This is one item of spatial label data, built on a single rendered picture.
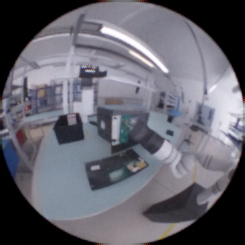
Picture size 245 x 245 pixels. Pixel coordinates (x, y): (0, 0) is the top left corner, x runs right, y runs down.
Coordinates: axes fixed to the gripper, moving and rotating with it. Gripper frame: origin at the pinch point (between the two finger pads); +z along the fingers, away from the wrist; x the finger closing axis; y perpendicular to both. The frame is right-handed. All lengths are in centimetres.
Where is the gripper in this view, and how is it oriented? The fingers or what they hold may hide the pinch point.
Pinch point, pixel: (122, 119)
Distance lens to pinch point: 31.3
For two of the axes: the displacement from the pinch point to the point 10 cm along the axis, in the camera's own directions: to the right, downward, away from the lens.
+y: -1.5, -2.8, -9.5
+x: -6.5, 7.5, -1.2
